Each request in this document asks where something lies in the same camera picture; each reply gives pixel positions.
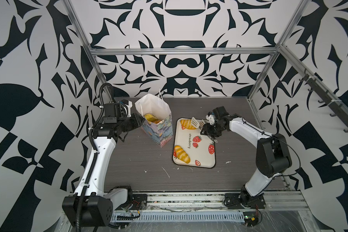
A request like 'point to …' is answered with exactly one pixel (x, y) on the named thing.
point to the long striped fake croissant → (186, 124)
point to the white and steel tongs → (198, 125)
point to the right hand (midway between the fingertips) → (204, 131)
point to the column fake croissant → (151, 118)
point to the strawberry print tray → (191, 147)
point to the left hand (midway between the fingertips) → (144, 116)
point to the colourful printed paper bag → (158, 123)
